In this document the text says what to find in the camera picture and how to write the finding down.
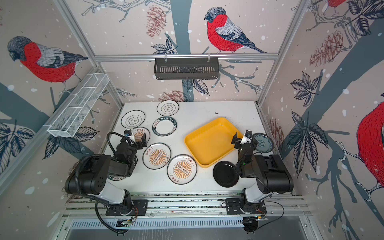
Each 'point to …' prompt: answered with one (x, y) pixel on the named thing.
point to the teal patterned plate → (265, 143)
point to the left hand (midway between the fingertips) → (139, 130)
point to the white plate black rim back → (167, 108)
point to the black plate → (226, 174)
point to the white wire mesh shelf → (69, 119)
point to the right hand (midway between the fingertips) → (245, 132)
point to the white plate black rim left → (132, 118)
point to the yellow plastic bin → (212, 142)
